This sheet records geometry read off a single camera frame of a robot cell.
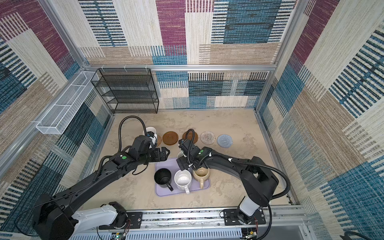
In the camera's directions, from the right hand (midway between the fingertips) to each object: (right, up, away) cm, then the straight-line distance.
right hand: (187, 161), depth 86 cm
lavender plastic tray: (-10, -3, +4) cm, 11 cm away
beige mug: (+8, -8, +2) cm, 12 cm away
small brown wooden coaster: (-12, +12, +17) cm, 24 cm away
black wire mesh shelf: (-44, +45, +23) cm, 67 cm away
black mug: (-14, -9, -1) cm, 16 cm away
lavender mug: (-4, +4, +1) cm, 6 cm away
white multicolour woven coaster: (+13, +12, +19) cm, 26 cm away
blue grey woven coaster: (+24, +10, +16) cm, 31 cm away
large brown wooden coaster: (+1, +12, +21) cm, 25 cm away
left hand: (-12, +7, -6) cm, 15 cm away
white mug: (-2, -10, -1) cm, 11 cm away
